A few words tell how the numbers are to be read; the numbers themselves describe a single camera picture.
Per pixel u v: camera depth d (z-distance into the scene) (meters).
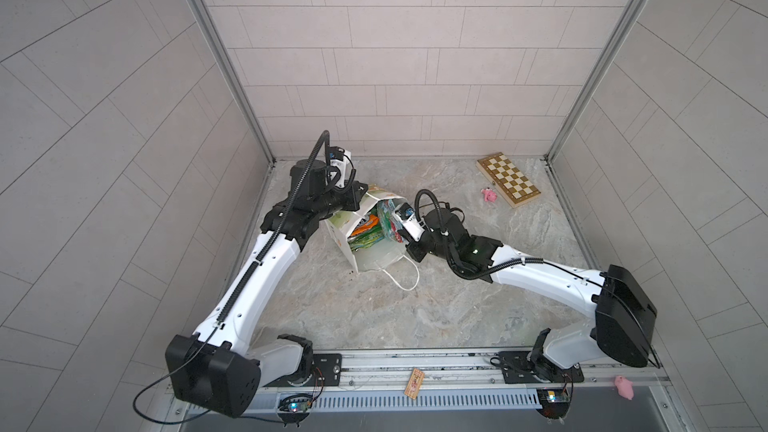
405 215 0.65
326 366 0.71
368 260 0.81
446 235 0.56
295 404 0.64
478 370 0.72
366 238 0.87
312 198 0.54
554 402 0.68
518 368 0.71
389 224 0.79
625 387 0.68
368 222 0.86
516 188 1.05
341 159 0.65
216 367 0.36
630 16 0.79
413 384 0.68
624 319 0.40
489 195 1.04
